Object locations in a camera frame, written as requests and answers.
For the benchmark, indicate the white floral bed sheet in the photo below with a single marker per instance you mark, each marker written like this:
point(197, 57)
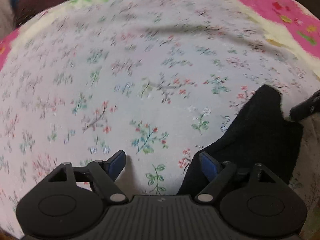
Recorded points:
point(159, 79)

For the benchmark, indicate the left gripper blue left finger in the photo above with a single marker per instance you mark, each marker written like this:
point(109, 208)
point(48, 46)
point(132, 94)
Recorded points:
point(103, 175)

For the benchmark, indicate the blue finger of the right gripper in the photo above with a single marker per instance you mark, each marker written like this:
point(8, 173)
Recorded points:
point(305, 109)

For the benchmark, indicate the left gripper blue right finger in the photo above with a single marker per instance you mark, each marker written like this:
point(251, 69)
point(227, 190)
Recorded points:
point(218, 174)

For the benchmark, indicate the black pants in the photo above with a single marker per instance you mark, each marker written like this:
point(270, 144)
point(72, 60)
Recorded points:
point(260, 134)

